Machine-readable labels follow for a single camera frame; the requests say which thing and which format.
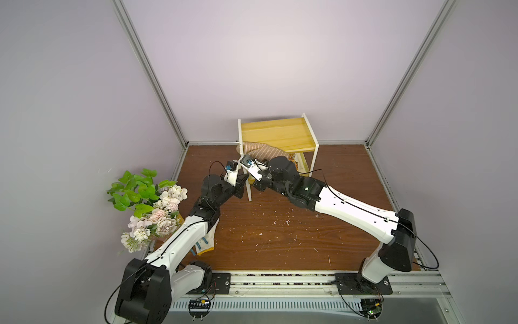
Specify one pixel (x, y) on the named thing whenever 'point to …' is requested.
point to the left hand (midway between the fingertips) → (246, 173)
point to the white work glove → (206, 244)
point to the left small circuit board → (199, 308)
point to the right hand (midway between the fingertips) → (256, 156)
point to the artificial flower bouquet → (156, 202)
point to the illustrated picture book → (301, 159)
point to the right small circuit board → (372, 308)
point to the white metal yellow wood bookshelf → (294, 136)
